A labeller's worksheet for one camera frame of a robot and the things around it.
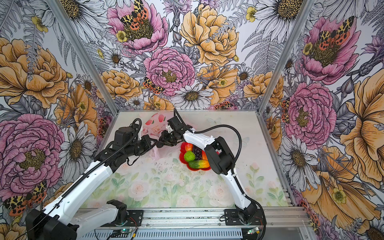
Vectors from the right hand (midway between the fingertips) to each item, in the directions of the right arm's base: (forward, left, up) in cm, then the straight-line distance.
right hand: (159, 145), depth 92 cm
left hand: (-8, -3, +12) cm, 15 cm away
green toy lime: (-7, -18, -2) cm, 19 cm away
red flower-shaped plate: (-6, -13, -6) cm, 16 cm away
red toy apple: (+1, -18, -3) cm, 18 cm away
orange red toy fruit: (-6, -27, -5) cm, 28 cm away
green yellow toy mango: (-12, -23, -3) cm, 26 cm away
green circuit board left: (-41, +12, -9) cm, 44 cm away
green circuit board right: (-43, -47, -10) cm, 65 cm away
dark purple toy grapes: (-3, -23, -5) cm, 23 cm away
